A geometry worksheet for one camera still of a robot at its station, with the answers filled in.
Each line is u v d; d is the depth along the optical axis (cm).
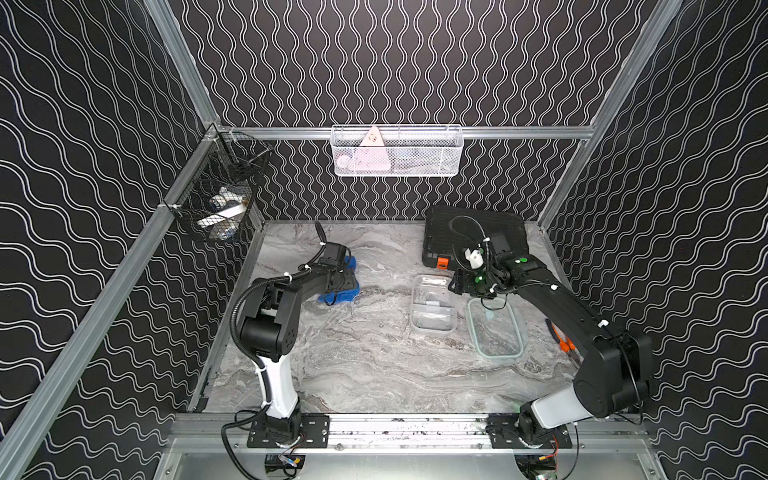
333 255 80
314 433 74
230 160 99
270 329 52
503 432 73
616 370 43
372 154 89
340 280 92
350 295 99
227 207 80
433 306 98
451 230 73
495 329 93
